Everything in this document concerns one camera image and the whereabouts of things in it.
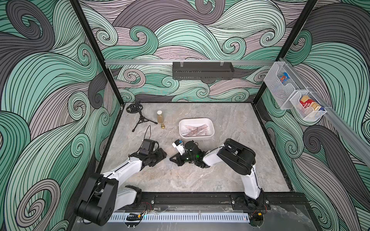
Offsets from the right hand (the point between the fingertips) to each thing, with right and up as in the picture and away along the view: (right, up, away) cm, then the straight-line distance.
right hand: (171, 158), depth 90 cm
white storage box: (+18, +22, +13) cm, 32 cm away
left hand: (-4, +3, -2) cm, 5 cm away
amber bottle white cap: (-9, +27, +13) cm, 31 cm away
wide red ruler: (+21, +19, +14) cm, 32 cm away
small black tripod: (-22, +32, -4) cm, 39 cm away
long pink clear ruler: (+16, +18, +14) cm, 28 cm away
